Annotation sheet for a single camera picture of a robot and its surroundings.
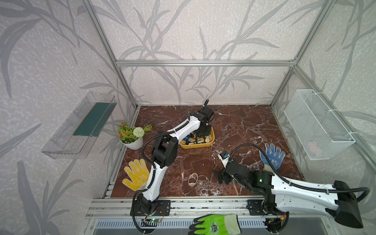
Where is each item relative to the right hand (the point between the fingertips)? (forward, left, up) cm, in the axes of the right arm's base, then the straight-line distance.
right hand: (218, 167), depth 77 cm
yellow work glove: (-1, +45, -10) cm, 46 cm away
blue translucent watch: (+22, +18, -7) cm, 29 cm away
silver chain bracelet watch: (-1, +8, -11) cm, 13 cm away
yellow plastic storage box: (+18, +10, -10) cm, 23 cm away
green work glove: (-24, +4, -9) cm, 26 cm away
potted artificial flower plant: (+18, +50, +2) cm, 53 cm away
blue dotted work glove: (+10, -38, -11) cm, 41 cm away
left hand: (+25, +5, -4) cm, 26 cm away
